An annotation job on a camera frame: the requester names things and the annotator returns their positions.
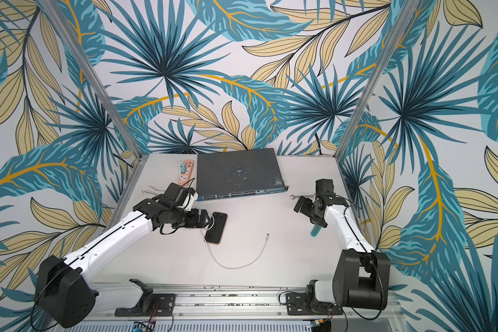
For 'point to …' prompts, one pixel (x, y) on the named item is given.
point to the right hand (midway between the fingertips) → (294, 211)
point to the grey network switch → (238, 174)
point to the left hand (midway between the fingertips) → (199, 224)
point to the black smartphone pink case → (214, 234)
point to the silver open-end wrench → (294, 196)
